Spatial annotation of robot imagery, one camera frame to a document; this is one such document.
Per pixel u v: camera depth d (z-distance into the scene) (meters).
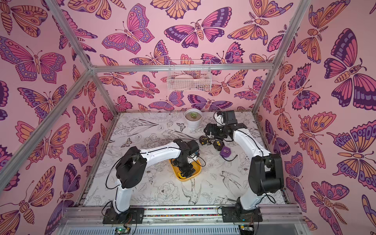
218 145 0.97
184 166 0.78
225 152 0.95
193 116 1.03
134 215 0.73
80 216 0.76
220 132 0.81
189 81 0.92
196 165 0.88
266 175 0.45
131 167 0.52
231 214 0.73
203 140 1.00
